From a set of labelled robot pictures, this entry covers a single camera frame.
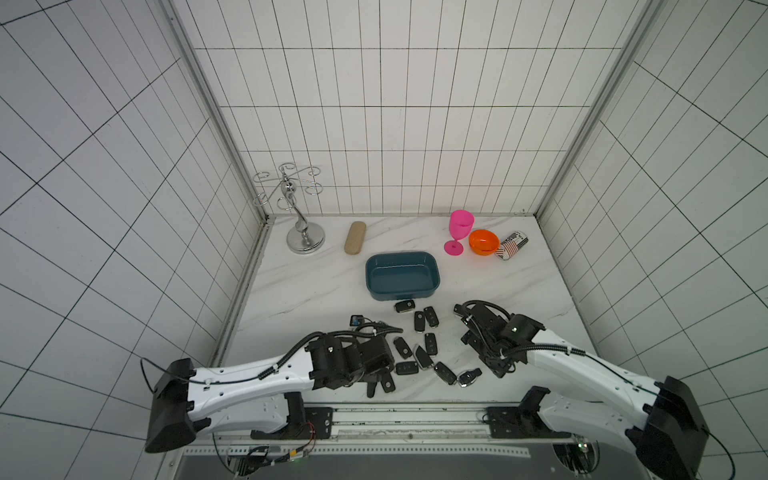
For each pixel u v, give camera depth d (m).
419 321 0.90
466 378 0.79
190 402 0.40
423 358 0.84
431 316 0.91
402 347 0.85
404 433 0.73
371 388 0.78
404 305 0.94
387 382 0.78
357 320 0.68
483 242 1.08
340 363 0.51
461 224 1.02
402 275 1.02
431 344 0.85
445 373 0.79
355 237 1.10
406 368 0.81
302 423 0.64
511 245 1.07
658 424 0.38
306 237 1.11
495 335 0.59
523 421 0.64
